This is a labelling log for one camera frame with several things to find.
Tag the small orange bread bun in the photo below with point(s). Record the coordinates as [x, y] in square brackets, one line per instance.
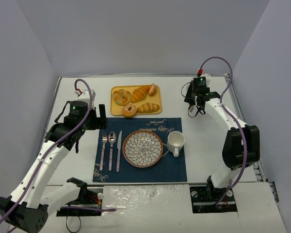
[152, 89]

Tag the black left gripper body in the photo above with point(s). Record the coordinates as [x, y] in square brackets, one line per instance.
[102, 116]

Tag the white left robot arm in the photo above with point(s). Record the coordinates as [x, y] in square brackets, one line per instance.
[26, 207]

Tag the white ceramic mug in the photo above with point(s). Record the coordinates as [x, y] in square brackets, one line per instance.
[175, 142]

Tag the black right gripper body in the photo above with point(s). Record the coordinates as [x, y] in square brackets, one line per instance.
[190, 97]

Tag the spoon with pink handle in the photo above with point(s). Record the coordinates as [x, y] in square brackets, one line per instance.
[111, 139]

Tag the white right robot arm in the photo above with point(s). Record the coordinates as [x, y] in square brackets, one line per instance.
[213, 108]

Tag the floral patterned ceramic plate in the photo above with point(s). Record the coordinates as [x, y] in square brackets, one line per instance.
[142, 148]

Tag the dark blue cloth placemat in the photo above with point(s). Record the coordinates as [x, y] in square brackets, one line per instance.
[168, 169]

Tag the metal table edge rail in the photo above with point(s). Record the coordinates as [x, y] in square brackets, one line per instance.
[241, 148]

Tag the large striped croissant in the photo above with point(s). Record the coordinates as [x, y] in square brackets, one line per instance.
[139, 94]

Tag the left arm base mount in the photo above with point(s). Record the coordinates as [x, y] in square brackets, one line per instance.
[93, 199]

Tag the round twisted bread roll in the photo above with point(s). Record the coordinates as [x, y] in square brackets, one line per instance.
[121, 97]

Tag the fork with pink handle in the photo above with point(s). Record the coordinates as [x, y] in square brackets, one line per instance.
[104, 141]

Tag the knife with pink handle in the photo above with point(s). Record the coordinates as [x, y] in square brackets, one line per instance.
[119, 143]

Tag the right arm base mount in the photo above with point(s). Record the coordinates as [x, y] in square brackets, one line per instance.
[206, 199]

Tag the small striped croissant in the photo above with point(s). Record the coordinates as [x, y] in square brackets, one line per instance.
[148, 108]

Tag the sugared orange donut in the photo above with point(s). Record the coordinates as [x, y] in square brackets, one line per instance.
[129, 110]

